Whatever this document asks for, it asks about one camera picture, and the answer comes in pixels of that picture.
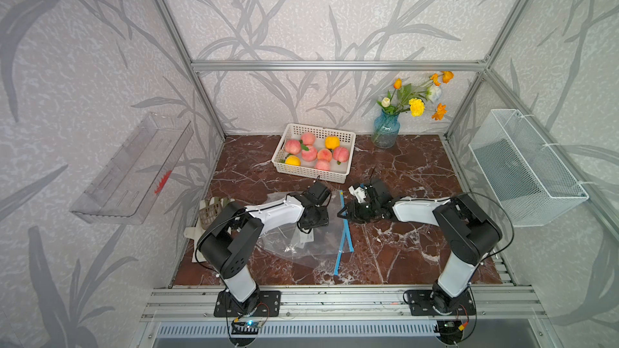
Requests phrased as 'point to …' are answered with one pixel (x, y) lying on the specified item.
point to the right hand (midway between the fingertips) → (339, 215)
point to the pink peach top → (308, 138)
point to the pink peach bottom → (322, 164)
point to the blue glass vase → (385, 130)
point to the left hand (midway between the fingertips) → (324, 222)
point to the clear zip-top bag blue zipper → (320, 245)
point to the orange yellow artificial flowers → (408, 99)
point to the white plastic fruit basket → (337, 173)
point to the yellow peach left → (293, 160)
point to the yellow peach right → (332, 142)
